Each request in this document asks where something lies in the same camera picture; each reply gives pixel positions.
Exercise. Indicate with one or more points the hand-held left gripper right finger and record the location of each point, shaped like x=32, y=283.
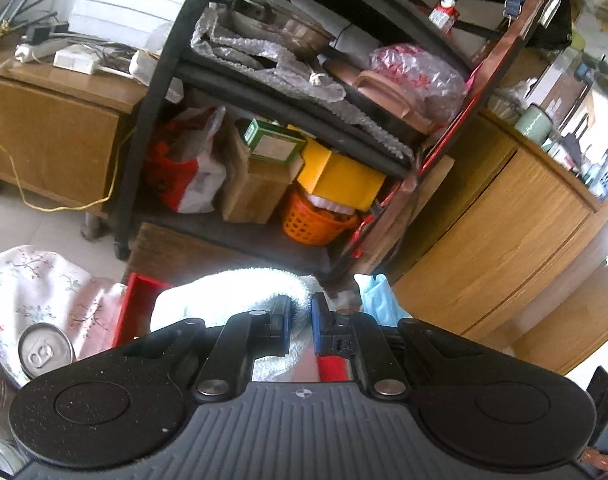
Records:
x=320, y=325

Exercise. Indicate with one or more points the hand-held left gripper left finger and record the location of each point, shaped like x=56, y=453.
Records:
x=281, y=325

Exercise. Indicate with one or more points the light blue face mask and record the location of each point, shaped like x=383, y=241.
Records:
x=379, y=300

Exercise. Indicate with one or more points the white towel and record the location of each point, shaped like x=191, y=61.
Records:
x=224, y=290

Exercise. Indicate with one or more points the red cardboard box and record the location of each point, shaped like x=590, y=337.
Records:
x=134, y=310

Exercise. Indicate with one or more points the brown wooden board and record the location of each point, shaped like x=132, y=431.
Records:
x=224, y=250

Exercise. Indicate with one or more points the orange plastic basket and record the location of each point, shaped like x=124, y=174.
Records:
x=309, y=225

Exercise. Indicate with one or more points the white plastic tub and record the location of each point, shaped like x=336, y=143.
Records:
x=334, y=206

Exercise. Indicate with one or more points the flattened cardboard sheets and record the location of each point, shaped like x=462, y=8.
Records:
x=399, y=220

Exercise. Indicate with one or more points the brown cardboard box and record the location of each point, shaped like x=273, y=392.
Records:
x=254, y=190

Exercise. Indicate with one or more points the yellow box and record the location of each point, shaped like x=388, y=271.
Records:
x=344, y=175

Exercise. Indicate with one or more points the red and white plastic bag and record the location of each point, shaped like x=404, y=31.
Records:
x=199, y=185

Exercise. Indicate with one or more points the green box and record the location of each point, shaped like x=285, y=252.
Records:
x=274, y=147

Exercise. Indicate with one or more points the wooden cabinet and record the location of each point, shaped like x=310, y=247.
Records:
x=509, y=240

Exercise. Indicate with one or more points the black shelf rack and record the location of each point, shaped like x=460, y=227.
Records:
x=149, y=135

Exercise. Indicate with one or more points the blue drink can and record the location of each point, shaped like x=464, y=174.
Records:
x=44, y=355

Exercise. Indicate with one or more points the pink lidded pan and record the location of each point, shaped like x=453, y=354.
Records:
x=384, y=85

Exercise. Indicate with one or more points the pink printed plastic bag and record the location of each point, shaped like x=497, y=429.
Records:
x=424, y=75

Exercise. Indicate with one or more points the bubble wrap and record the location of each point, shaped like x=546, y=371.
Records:
x=234, y=45

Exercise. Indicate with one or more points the green mug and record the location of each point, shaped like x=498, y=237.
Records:
x=531, y=122

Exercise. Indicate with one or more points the translucent plastic bag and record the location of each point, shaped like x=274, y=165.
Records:
x=151, y=60

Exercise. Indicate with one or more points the steel pot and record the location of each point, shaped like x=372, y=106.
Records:
x=284, y=25

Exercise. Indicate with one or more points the wooden media stand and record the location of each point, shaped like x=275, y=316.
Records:
x=49, y=135

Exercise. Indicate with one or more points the red glossy board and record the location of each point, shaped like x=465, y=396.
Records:
x=504, y=45

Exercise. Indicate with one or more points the red and white carton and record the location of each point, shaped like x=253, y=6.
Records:
x=441, y=12

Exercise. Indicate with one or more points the white power adapter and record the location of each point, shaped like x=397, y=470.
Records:
x=76, y=58

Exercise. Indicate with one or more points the white slatted panel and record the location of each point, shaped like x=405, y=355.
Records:
x=134, y=0

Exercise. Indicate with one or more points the white power strip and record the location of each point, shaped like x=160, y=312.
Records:
x=34, y=51

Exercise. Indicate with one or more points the black router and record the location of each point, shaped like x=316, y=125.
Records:
x=39, y=32

